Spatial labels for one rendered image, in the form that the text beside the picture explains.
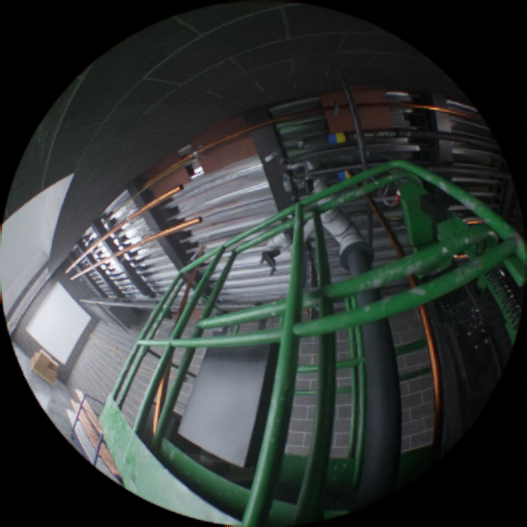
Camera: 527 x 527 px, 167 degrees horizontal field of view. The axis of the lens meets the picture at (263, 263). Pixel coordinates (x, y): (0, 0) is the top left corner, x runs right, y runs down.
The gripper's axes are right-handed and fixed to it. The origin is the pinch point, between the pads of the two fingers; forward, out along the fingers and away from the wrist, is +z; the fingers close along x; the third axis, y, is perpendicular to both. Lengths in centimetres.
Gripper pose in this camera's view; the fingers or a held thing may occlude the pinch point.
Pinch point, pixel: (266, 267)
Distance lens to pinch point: 133.2
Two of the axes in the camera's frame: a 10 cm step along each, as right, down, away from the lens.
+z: -1.8, 6.5, -7.4
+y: -8.2, 3.2, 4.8
